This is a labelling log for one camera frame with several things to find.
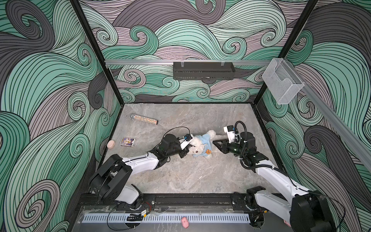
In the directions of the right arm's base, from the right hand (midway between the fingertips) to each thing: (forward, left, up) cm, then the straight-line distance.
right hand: (214, 142), depth 81 cm
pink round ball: (+4, +66, -11) cm, 67 cm away
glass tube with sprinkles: (+25, +49, -11) cm, 56 cm away
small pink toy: (-36, +17, -11) cm, 42 cm away
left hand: (+1, +13, -2) cm, 13 cm away
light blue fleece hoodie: (+2, +4, -1) cm, 5 cm away
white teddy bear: (-2, +7, -1) cm, 7 cm away
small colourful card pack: (+6, +55, -12) cm, 57 cm away
